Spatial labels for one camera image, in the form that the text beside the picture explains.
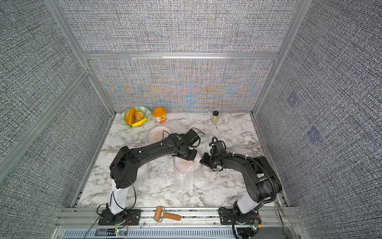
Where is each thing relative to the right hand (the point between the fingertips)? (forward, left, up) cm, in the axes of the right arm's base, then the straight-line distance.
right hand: (200, 158), depth 92 cm
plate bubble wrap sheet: (+23, +18, 0) cm, 29 cm away
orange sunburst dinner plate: (-7, +8, +4) cm, 11 cm away
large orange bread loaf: (+30, +49, +6) cm, 58 cm away
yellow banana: (+26, +42, +3) cm, 50 cm away
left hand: (-2, +3, +6) cm, 7 cm away
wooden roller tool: (-30, +21, -1) cm, 37 cm away
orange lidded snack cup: (+32, +28, +6) cm, 43 cm away
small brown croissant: (+33, +44, +4) cm, 55 cm away
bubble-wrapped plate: (+20, +29, -2) cm, 35 cm away
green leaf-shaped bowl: (+37, +40, +2) cm, 55 cm away
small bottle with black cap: (+29, -12, +4) cm, 32 cm away
